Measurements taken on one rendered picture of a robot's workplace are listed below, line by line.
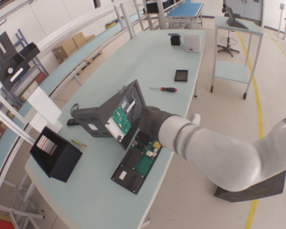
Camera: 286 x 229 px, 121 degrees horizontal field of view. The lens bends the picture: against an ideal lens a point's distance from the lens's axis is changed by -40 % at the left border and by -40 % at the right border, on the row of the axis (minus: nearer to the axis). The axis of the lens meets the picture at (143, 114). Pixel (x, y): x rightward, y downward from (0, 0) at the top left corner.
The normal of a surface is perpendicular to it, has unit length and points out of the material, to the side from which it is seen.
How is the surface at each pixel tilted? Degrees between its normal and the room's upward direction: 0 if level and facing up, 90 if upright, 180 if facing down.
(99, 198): 0
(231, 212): 0
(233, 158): 36
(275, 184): 0
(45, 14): 90
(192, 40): 90
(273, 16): 90
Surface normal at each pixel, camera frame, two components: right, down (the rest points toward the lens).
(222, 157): -0.85, -0.45
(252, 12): -0.42, 0.77
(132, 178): -0.25, -0.60
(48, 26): 0.87, 0.20
